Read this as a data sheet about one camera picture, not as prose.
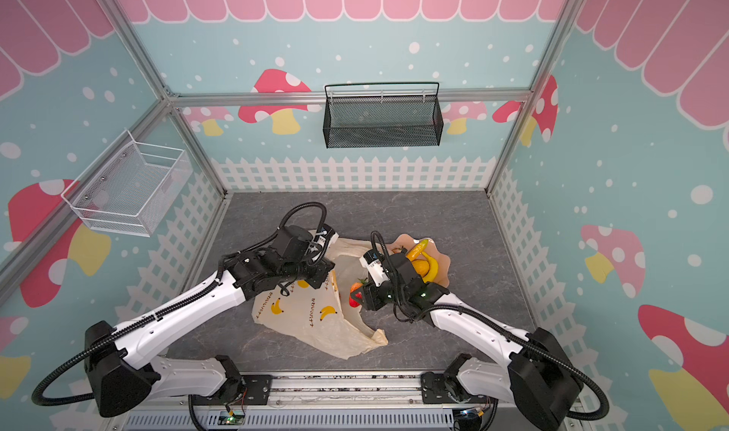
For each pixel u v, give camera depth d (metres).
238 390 0.68
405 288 0.62
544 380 0.41
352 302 0.78
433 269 0.92
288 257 0.57
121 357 0.40
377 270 0.73
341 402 0.74
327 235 0.65
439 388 0.74
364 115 0.97
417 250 1.00
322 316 0.76
